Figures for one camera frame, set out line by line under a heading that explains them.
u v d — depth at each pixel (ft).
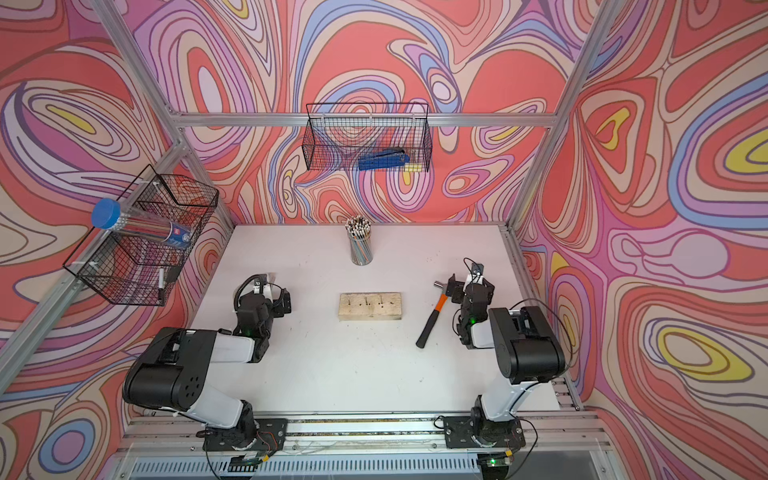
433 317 3.07
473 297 2.52
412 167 2.75
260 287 2.58
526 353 1.55
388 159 2.96
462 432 2.41
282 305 2.70
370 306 3.05
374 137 3.15
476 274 2.63
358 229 3.09
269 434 2.41
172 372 1.51
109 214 2.01
